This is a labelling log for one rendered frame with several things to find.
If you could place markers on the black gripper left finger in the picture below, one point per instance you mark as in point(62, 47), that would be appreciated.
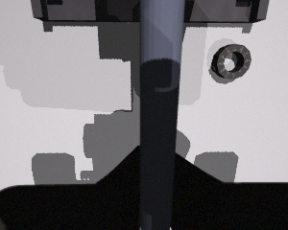
point(113, 203)

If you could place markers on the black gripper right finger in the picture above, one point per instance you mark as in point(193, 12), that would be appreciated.
point(203, 202)

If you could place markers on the dark grey metal shaft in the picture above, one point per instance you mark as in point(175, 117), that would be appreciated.
point(161, 31)

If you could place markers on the dark grey ring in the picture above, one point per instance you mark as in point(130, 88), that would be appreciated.
point(243, 61)

